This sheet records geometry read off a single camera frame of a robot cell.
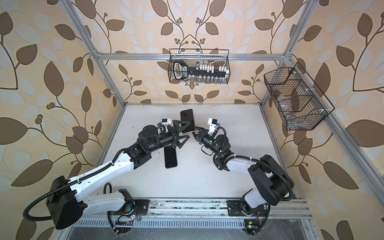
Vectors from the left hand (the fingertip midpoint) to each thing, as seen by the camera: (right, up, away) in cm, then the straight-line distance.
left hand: (191, 129), depth 65 cm
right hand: (-2, 0, +8) cm, 9 cm away
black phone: (-15, -20, +28) cm, 37 cm away
